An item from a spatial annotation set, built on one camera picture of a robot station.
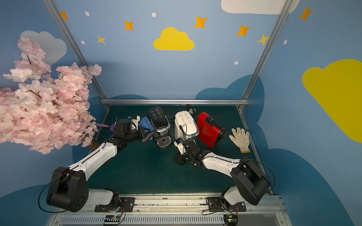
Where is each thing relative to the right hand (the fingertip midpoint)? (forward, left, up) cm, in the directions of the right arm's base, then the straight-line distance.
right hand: (177, 155), depth 87 cm
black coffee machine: (+10, +10, +17) cm, 22 cm away
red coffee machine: (+13, -20, +10) cm, 26 cm away
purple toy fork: (+23, +53, -5) cm, 58 cm away
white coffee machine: (+5, -5, +24) cm, 25 cm away
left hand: (+12, +18, +11) cm, 25 cm away
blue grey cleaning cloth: (+14, +21, +14) cm, 29 cm away
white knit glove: (+19, -45, -6) cm, 50 cm away
